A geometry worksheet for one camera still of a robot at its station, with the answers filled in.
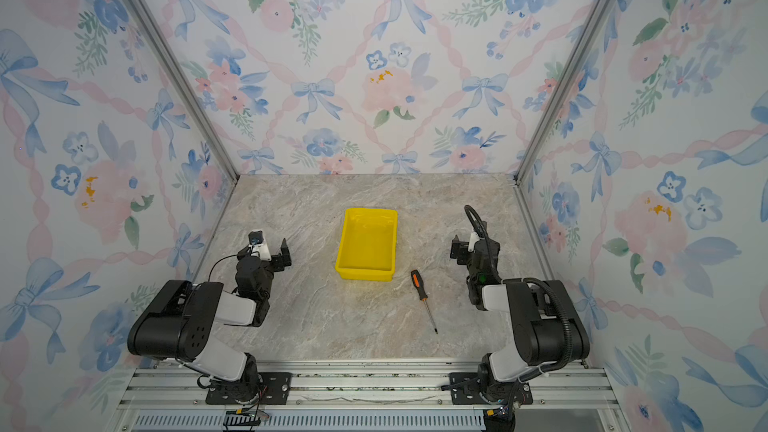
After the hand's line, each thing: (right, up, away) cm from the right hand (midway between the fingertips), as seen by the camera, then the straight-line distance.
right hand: (473, 235), depth 94 cm
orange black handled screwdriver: (-17, -15, -4) cm, 23 cm away
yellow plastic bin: (-33, -3, +1) cm, 34 cm away
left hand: (-63, -1, -3) cm, 63 cm away
